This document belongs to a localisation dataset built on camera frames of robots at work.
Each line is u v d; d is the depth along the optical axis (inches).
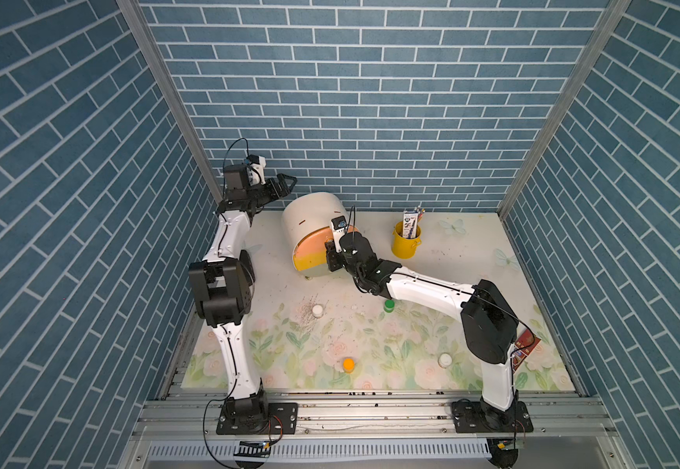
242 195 29.6
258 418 26.6
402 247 41.0
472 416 28.6
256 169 32.0
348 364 31.8
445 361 31.7
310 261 35.5
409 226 39.0
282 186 33.0
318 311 35.9
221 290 21.9
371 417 29.7
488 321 19.5
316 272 35.8
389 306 36.1
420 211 38.8
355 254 25.0
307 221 34.2
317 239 32.8
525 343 34.0
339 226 28.9
